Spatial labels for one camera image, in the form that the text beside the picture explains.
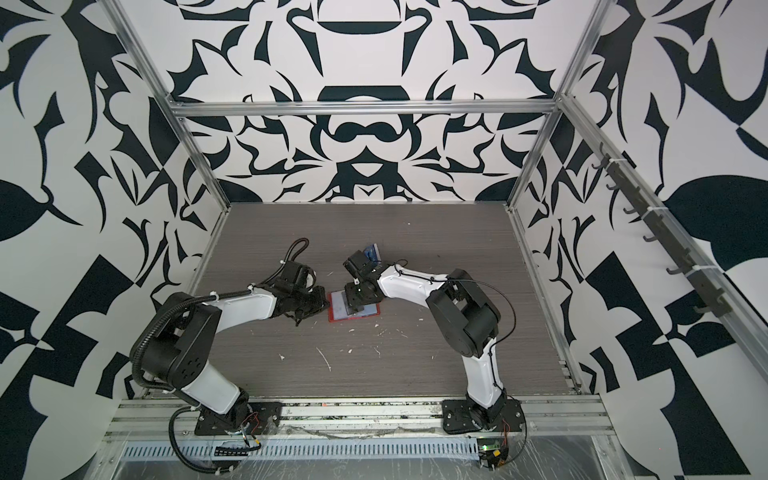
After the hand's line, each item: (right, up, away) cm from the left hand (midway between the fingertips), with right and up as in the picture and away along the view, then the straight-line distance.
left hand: (332, 298), depth 93 cm
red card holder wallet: (+2, -3, -1) cm, 4 cm away
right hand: (+7, +1, 0) cm, 7 cm away
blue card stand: (+12, +13, +4) cm, 18 cm away
